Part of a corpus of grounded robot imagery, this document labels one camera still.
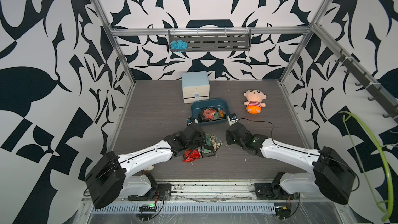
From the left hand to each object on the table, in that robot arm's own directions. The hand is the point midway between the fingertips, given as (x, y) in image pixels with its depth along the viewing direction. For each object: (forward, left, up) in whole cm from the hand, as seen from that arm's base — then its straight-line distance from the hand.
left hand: (206, 135), depth 82 cm
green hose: (-33, -57, +12) cm, 67 cm away
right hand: (+4, -11, -3) cm, 12 cm away
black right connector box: (-33, -32, -11) cm, 48 cm away
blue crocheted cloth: (+45, +14, +24) cm, 53 cm away
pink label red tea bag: (+17, -3, -6) cm, 18 cm away
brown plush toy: (-13, +29, -9) cm, 33 cm away
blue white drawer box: (+31, +4, +4) cm, 31 cm away
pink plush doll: (+26, -33, -4) cm, 43 cm away
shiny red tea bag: (-7, +9, -9) cm, 14 cm away
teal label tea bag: (-1, -4, -9) cm, 10 cm away
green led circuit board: (-29, +27, -13) cm, 41 cm away
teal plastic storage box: (+26, -7, -7) cm, 28 cm away
